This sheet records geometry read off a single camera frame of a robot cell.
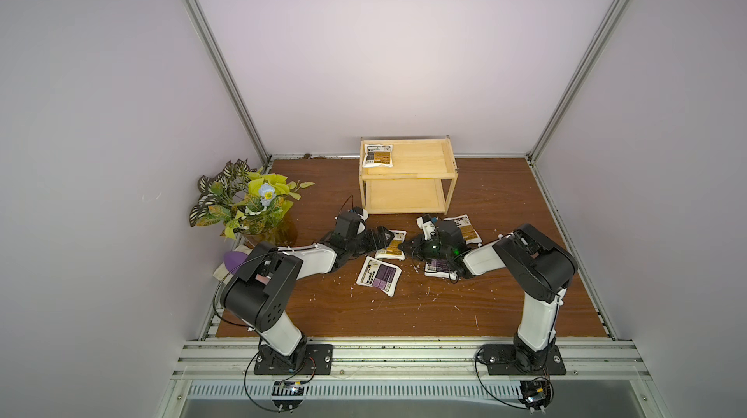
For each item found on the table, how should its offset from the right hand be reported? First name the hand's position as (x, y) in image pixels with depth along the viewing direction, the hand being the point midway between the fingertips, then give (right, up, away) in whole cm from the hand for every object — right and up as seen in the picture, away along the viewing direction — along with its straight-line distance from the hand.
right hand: (397, 243), depth 90 cm
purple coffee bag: (-6, -9, -2) cm, 11 cm away
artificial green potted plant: (-43, +13, -9) cm, 45 cm away
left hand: (-3, +1, +1) cm, 3 cm away
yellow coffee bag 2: (-1, -3, 0) cm, 3 cm away
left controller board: (-29, -33, -19) cm, 47 cm away
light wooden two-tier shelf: (+7, +20, -2) cm, 21 cm away
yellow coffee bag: (-6, +28, 0) cm, 29 cm away
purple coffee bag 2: (+13, -7, -2) cm, 15 cm away
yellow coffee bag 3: (+25, +1, +5) cm, 25 cm away
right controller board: (+33, -33, -20) cm, 51 cm away
